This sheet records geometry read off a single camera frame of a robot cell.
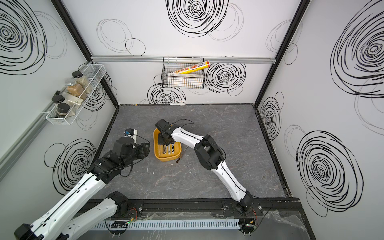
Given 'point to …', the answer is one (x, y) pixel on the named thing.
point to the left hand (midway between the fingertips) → (145, 145)
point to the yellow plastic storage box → (158, 149)
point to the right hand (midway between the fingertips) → (161, 141)
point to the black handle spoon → (181, 155)
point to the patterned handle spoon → (173, 148)
